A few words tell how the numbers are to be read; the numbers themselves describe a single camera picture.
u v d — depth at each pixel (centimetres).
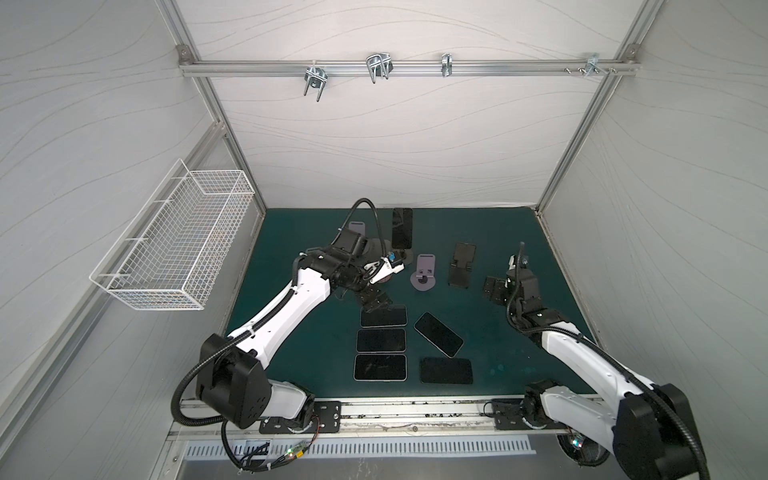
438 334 89
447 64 78
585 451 73
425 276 96
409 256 105
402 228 99
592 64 76
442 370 82
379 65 77
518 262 77
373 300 70
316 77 79
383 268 66
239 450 70
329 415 73
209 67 77
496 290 78
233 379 40
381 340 86
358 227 97
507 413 74
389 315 91
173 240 70
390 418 75
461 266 98
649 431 40
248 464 67
